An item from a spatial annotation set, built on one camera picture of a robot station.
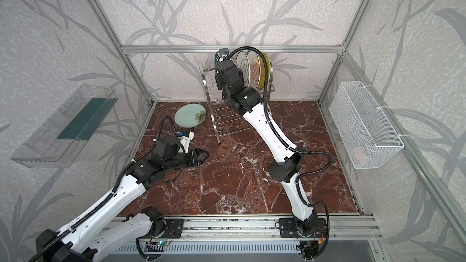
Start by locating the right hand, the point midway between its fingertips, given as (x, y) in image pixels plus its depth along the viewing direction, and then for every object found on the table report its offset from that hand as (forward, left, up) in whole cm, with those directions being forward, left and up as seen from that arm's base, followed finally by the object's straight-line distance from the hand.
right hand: (230, 64), depth 72 cm
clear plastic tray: (-28, +62, -13) cm, 70 cm away
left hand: (-26, +10, -24) cm, 37 cm away
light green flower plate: (+10, +29, -45) cm, 54 cm away
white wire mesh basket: (-29, -48, -10) cm, 57 cm away
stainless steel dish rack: (+2, +5, -41) cm, 41 cm away
